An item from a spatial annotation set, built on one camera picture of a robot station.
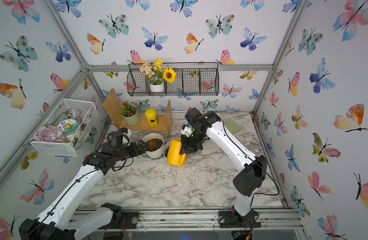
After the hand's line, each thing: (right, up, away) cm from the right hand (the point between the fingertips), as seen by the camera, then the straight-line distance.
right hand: (182, 152), depth 71 cm
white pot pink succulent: (-10, 0, +18) cm, 21 cm away
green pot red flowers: (-34, +20, +25) cm, 46 cm away
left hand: (-20, +2, +7) cm, 22 cm away
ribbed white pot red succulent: (-17, +1, +20) cm, 26 cm away
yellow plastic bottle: (-21, +18, +25) cm, 37 cm away
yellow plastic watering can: (-4, -3, +3) cm, 6 cm away
